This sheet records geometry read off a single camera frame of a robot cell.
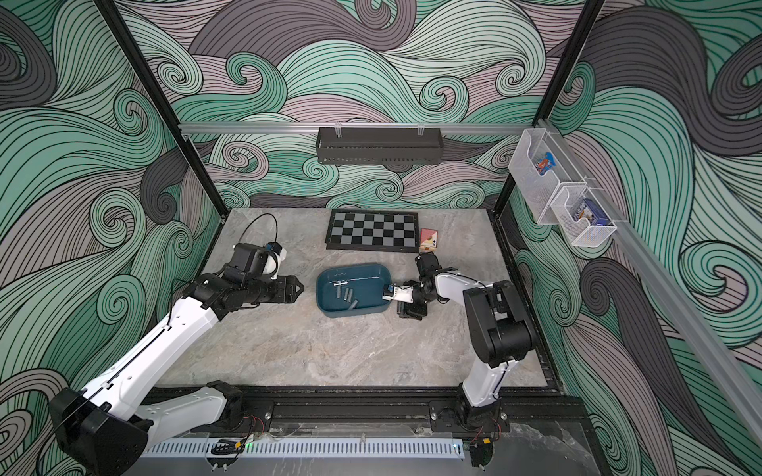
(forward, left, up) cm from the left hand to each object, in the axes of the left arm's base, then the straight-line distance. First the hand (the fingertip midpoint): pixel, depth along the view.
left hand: (293, 284), depth 77 cm
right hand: (+5, -34, -20) cm, 39 cm away
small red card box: (+30, -42, -17) cm, 54 cm away
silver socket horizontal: (+11, -9, -18) cm, 23 cm away
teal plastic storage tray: (+14, -18, -19) cm, 30 cm away
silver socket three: (+7, -13, -18) cm, 24 cm away
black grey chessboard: (+33, -21, -16) cm, 42 cm away
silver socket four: (+3, -15, -18) cm, 24 cm away
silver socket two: (+7, -12, -18) cm, 23 cm away
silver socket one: (+8, -10, -17) cm, 21 cm away
